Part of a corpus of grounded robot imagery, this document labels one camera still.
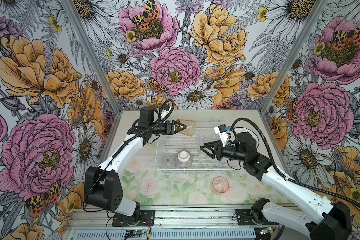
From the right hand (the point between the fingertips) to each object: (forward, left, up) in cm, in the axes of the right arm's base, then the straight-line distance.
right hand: (203, 151), depth 70 cm
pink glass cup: (-7, -10, -24) cm, 27 cm away
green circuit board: (-27, +33, -25) cm, 50 cm away
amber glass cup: (+16, +5, -1) cm, 17 cm away
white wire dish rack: (+20, +17, -25) cm, 37 cm away
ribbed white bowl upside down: (+5, +9, -18) cm, 21 cm away
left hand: (+11, +9, +1) cm, 15 cm away
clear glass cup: (+2, +18, -14) cm, 23 cm away
